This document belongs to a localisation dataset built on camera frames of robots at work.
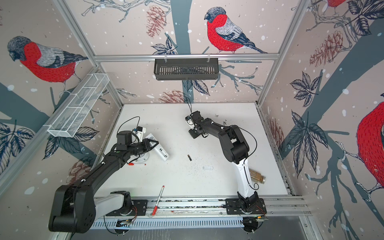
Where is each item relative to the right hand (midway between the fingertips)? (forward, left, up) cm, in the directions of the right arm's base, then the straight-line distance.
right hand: (194, 133), depth 104 cm
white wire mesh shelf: (-5, +61, +33) cm, 70 cm away
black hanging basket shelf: (+37, +7, +28) cm, 47 cm away
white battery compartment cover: (-24, -10, -1) cm, 26 cm away
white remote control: (-19, +19, +12) cm, 29 cm away
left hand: (-17, +20, +15) cm, 30 cm away
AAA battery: (-20, +1, +1) cm, 20 cm away
